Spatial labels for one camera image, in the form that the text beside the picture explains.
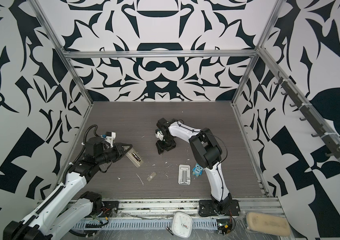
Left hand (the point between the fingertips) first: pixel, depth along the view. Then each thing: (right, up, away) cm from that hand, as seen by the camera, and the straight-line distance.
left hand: (132, 144), depth 77 cm
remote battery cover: (+9, -19, +8) cm, 23 cm away
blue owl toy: (+35, -16, +8) cm, 39 cm away
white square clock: (+25, -34, -10) cm, 43 cm away
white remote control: (+2, -7, -2) cm, 7 cm away
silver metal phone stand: (+27, -18, +6) cm, 33 cm away
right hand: (+15, -7, +16) cm, 23 cm away
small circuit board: (+45, -38, -6) cm, 59 cm away
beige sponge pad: (+63, -34, -10) cm, 72 cm away
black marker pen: (+19, -37, -9) cm, 43 cm away
